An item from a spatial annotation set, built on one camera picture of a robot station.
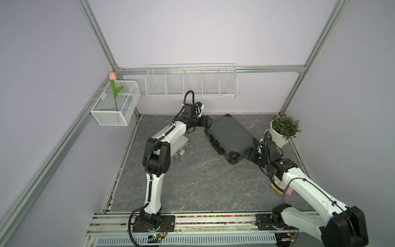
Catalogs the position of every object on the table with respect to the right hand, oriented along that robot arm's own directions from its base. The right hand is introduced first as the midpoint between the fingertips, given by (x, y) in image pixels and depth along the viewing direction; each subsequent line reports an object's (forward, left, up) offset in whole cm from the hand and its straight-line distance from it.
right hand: (248, 152), depth 84 cm
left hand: (+22, +21, +2) cm, 30 cm away
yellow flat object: (-24, -3, +14) cm, 28 cm away
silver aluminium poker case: (+8, +41, -8) cm, 43 cm away
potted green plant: (+13, -22, +5) cm, 26 cm away
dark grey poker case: (+12, +9, -3) cm, 15 cm away
